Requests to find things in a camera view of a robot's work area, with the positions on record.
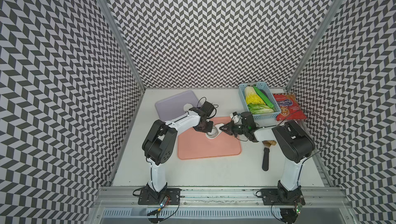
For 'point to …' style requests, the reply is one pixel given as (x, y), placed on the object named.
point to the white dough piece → (217, 126)
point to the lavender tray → (172, 107)
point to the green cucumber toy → (264, 97)
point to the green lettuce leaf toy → (256, 108)
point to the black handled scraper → (265, 158)
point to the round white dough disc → (187, 106)
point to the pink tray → (193, 144)
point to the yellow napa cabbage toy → (252, 97)
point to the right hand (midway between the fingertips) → (219, 130)
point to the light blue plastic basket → (263, 86)
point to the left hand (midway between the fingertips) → (206, 130)
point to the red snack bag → (290, 107)
